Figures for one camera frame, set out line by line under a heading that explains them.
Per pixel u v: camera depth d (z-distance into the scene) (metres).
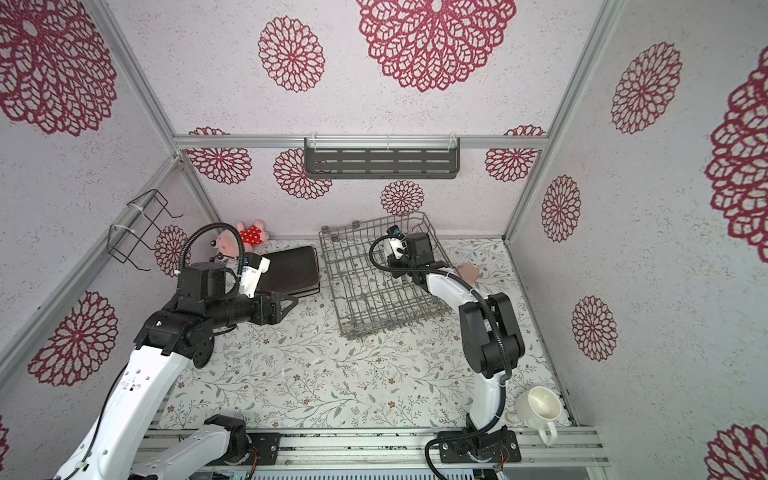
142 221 0.80
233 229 0.56
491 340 0.51
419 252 0.75
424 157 0.94
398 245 0.84
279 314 0.62
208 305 0.51
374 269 0.75
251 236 1.15
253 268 0.61
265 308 0.59
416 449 0.78
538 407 0.80
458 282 0.61
